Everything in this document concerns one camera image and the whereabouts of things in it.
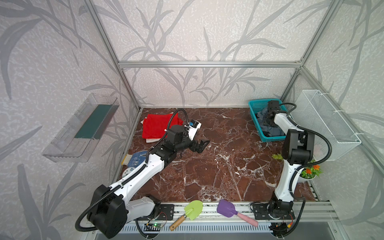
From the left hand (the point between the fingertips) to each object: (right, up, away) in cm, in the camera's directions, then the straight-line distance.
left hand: (204, 133), depth 76 cm
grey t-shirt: (+43, 0, +23) cm, 49 cm away
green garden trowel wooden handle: (-6, -38, -3) cm, 39 cm away
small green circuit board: (-25, -45, -5) cm, 52 cm away
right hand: (+46, +8, +26) cm, 54 cm away
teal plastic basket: (+42, +18, +39) cm, 60 cm away
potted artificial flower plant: (+51, -20, -3) cm, 55 cm away
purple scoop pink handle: (+11, -38, -3) cm, 39 cm away
